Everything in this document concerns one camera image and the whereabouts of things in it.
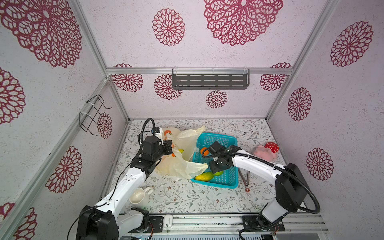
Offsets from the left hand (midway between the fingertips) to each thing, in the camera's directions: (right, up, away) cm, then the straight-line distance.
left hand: (171, 143), depth 82 cm
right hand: (+24, -13, +4) cm, 28 cm away
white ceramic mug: (-17, -29, 0) cm, 34 cm away
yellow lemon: (+5, -6, +16) cm, 18 cm away
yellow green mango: (+19, -19, +4) cm, 27 cm away
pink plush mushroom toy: (+58, -6, +10) cm, 60 cm away
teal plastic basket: (+35, -22, +9) cm, 42 cm away
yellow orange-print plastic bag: (+4, -11, -1) cm, 11 cm away
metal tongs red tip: (+43, -23, +5) cm, 49 cm away
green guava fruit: (+26, -16, -1) cm, 31 cm away
